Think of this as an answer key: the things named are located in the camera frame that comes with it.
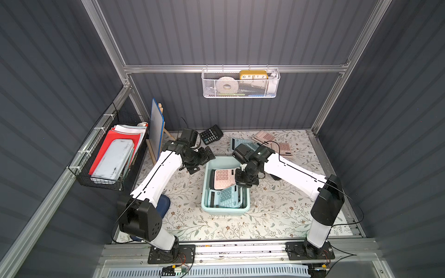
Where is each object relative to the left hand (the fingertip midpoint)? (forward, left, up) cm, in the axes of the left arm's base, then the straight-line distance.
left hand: (210, 162), depth 81 cm
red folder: (+7, +43, +11) cm, 45 cm away
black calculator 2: (+35, +2, -17) cm, 39 cm away
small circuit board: (-40, +15, -21) cm, 48 cm away
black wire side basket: (-11, +44, +16) cm, 48 cm away
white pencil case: (-8, +36, +12) cm, 39 cm away
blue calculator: (-14, -9, -9) cm, 19 cm away
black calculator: (-1, 0, -15) cm, 15 cm away
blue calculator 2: (-12, -2, -15) cm, 19 cm away
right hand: (-9, -14, -5) cm, 17 cm away
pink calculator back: (+33, -34, -18) cm, 50 cm away
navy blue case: (-14, +24, -17) cm, 32 cm away
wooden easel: (+21, +26, 0) cm, 33 cm away
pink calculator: (-1, -5, -14) cm, 15 cm away
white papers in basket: (+11, +32, +11) cm, 36 cm away
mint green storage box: (+7, -6, -10) cm, 13 cm away
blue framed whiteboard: (+21, +30, +1) cm, 37 cm away
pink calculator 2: (+22, -45, -17) cm, 53 cm away
